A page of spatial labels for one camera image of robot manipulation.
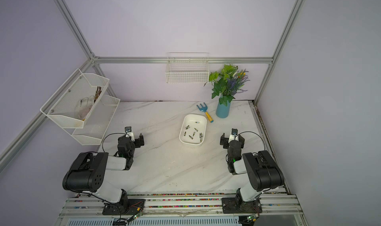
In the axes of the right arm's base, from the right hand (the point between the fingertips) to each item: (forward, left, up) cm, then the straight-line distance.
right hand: (232, 135), depth 94 cm
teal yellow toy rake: (+28, +16, -4) cm, 33 cm away
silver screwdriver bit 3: (+9, +23, -6) cm, 25 cm away
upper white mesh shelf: (+6, +88, +27) cm, 92 cm away
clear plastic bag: (+4, +83, +25) cm, 87 cm away
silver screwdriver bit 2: (+11, +29, -5) cm, 32 cm away
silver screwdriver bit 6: (+3, +27, -5) cm, 28 cm away
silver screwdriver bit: (+7, +31, -5) cm, 32 cm away
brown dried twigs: (+14, +78, +27) cm, 84 cm away
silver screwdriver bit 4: (+4, +20, -6) cm, 21 cm away
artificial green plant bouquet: (+22, +2, +27) cm, 35 cm away
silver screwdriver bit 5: (+5, +25, -5) cm, 26 cm away
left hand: (+2, +64, 0) cm, 64 cm away
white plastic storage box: (+7, +26, -5) cm, 27 cm away
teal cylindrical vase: (+22, +3, 0) cm, 22 cm away
